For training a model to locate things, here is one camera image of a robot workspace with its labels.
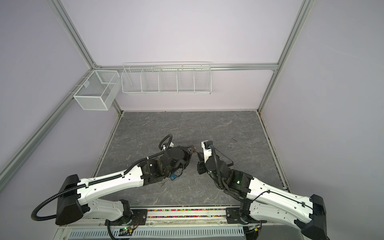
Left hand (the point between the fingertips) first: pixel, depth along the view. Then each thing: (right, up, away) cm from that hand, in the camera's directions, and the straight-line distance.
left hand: (197, 150), depth 71 cm
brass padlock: (-1, 0, 0) cm, 1 cm away
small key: (-20, -22, +14) cm, 33 cm away
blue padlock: (-10, -10, -9) cm, 16 cm away
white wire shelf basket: (-4, +45, +34) cm, 57 cm away
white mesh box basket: (-66, +35, +27) cm, 80 cm away
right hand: (+1, -2, 0) cm, 2 cm away
